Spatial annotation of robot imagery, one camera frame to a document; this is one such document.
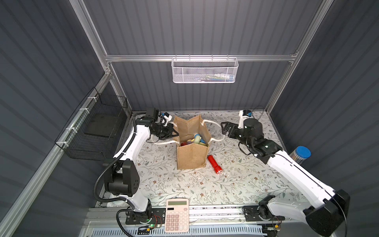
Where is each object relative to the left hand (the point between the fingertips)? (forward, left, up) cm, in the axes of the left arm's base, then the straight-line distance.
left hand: (179, 135), depth 81 cm
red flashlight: (-12, -22, -17) cm, 31 cm away
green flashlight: (+3, -10, -8) cm, 14 cm away
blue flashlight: (+4, -13, -11) cm, 17 cm away
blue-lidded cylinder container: (-12, -62, 0) cm, 63 cm away
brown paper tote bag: (-9, -6, -7) cm, 13 cm away
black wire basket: (-4, +43, +8) cm, 44 cm away
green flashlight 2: (-1, -13, -8) cm, 16 cm away
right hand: (0, -26, +9) cm, 28 cm away
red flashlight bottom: (-7, -2, +2) cm, 7 cm away
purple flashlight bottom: (+5, -5, -15) cm, 16 cm away
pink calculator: (-36, +1, -18) cm, 40 cm away
